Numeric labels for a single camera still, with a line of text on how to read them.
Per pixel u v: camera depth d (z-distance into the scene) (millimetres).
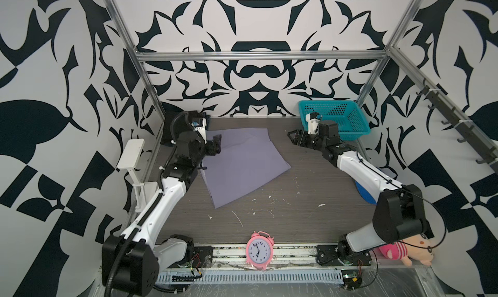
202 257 743
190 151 573
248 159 1030
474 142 557
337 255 739
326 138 661
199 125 661
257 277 649
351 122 1149
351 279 712
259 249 743
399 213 432
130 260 390
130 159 750
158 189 501
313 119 771
